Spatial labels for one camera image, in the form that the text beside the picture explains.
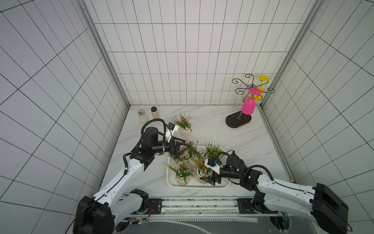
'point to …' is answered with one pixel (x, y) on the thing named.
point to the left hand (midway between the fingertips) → (184, 146)
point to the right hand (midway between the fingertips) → (202, 164)
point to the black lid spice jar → (155, 112)
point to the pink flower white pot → (179, 159)
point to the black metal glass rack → (237, 119)
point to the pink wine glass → (248, 105)
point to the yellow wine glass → (262, 78)
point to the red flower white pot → (194, 153)
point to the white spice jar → (143, 116)
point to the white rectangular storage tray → (194, 183)
